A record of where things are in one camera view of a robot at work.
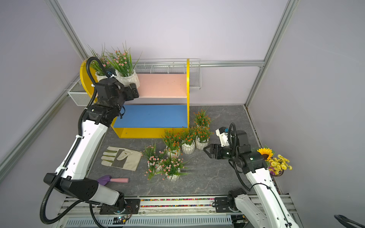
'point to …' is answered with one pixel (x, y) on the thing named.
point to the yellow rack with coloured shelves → (152, 120)
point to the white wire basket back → (171, 66)
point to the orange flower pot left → (172, 141)
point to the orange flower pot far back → (201, 123)
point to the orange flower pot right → (203, 134)
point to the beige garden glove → (121, 158)
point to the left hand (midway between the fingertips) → (127, 86)
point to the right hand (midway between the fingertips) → (209, 148)
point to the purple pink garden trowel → (106, 179)
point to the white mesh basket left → (79, 95)
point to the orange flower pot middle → (188, 145)
